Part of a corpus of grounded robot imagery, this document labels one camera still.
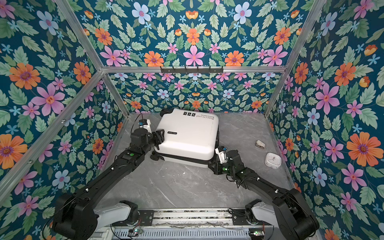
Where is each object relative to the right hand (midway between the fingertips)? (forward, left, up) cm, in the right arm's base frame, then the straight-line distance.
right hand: (208, 165), depth 83 cm
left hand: (+14, +25, +15) cm, 33 cm away
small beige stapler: (+18, -35, -6) cm, 40 cm away
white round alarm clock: (+5, -40, -6) cm, 41 cm away
